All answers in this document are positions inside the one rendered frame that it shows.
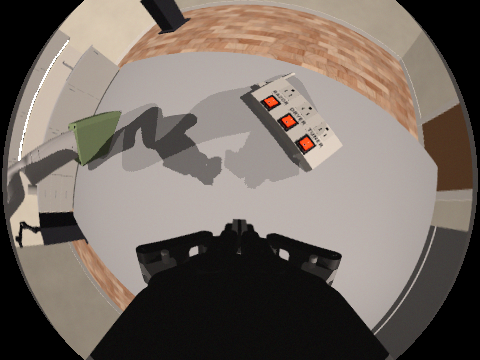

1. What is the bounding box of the beige power strip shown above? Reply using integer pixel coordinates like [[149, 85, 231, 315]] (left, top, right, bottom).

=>
[[251, 72, 343, 172]]

